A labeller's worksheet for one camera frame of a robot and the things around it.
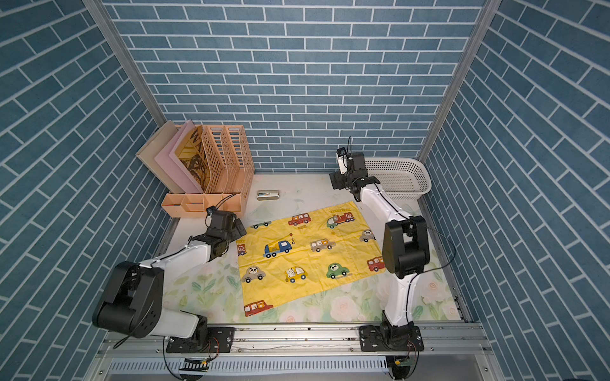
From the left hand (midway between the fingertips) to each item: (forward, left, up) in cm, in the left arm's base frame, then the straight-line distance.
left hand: (236, 227), depth 93 cm
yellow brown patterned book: (+26, +21, +14) cm, 36 cm away
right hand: (+19, -44, +13) cm, 49 cm away
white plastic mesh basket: (+33, -77, -4) cm, 84 cm away
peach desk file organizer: (+37, +13, -4) cm, 40 cm away
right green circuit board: (-43, -59, -6) cm, 73 cm away
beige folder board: (+22, +33, +21) cm, 45 cm away
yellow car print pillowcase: (-10, -22, -5) cm, 25 cm away
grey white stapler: (+20, -9, -4) cm, 22 cm away
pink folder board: (+17, +25, +16) cm, 34 cm away
